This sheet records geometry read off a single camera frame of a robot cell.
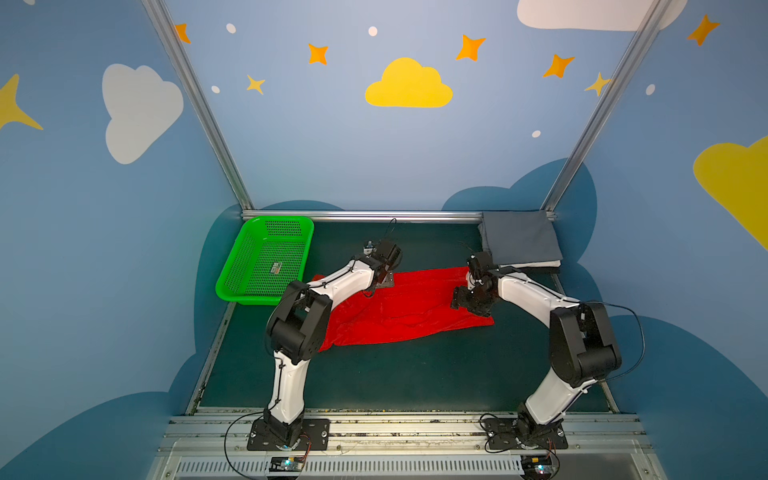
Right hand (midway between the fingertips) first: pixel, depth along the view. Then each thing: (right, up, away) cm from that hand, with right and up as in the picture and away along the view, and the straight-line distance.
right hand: (463, 303), depth 94 cm
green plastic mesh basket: (-68, +17, +17) cm, 72 cm away
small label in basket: (-65, +11, +14) cm, 67 cm away
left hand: (-28, +8, +4) cm, 29 cm away
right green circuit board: (+12, -36, -22) cm, 44 cm away
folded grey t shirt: (+25, +23, +14) cm, 37 cm away
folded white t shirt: (+31, +12, +11) cm, 35 cm away
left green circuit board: (-49, -35, -23) cm, 64 cm away
